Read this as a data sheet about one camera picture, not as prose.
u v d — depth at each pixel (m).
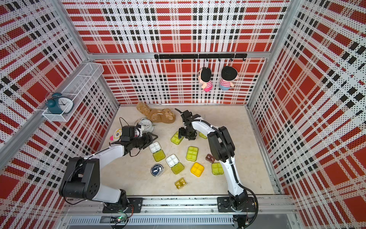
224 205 0.72
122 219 0.69
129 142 0.71
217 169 0.86
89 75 0.80
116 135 0.95
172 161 0.89
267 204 0.75
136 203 0.74
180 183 0.81
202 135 0.67
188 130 0.86
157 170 0.85
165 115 1.01
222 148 0.58
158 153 0.93
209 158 0.90
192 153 0.93
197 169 0.86
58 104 0.62
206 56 0.90
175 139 0.99
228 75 0.92
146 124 1.02
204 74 0.93
